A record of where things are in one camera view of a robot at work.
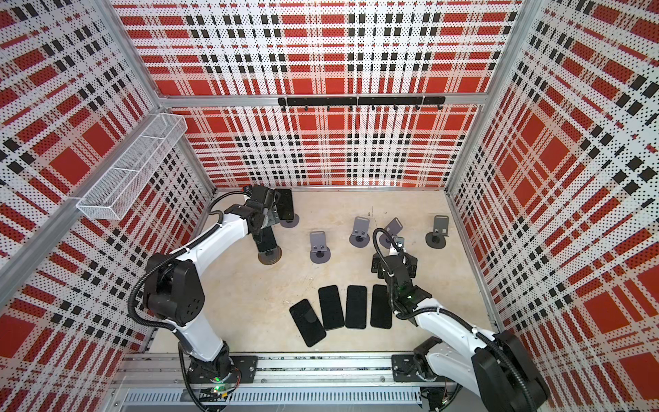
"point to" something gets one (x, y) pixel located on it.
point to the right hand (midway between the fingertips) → (392, 255)
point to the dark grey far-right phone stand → (438, 238)
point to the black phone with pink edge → (356, 300)
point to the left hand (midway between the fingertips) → (259, 221)
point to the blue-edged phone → (331, 307)
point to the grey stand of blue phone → (394, 227)
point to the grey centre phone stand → (318, 253)
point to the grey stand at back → (290, 223)
